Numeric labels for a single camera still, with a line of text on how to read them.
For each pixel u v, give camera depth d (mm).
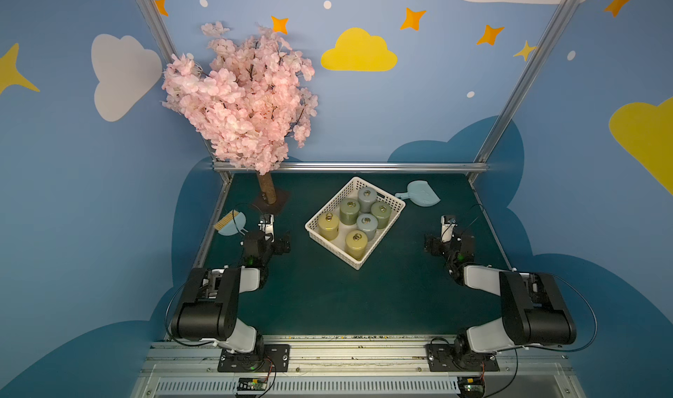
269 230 837
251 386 717
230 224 1044
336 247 896
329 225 962
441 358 747
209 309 448
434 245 864
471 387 731
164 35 770
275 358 752
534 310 458
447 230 820
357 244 906
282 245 865
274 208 1111
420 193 1155
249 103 717
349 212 1011
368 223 952
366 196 1044
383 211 984
